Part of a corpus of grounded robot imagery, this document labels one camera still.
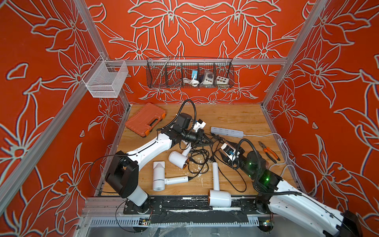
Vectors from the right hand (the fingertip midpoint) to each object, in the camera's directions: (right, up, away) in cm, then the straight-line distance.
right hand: (221, 144), depth 74 cm
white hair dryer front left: (-33, -19, +4) cm, 38 cm away
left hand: (-5, +1, -2) cm, 5 cm away
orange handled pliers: (+36, -9, +19) cm, 41 cm away
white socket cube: (+5, +37, +19) cm, 42 cm away
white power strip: (+10, +4, +27) cm, 29 cm away
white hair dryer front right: (-3, -25, -4) cm, 26 cm away
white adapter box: (-4, +38, +17) cm, 42 cm away
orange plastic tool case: (-48, +12, +30) cm, 58 cm away
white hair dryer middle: (-23, -11, +12) cm, 28 cm away
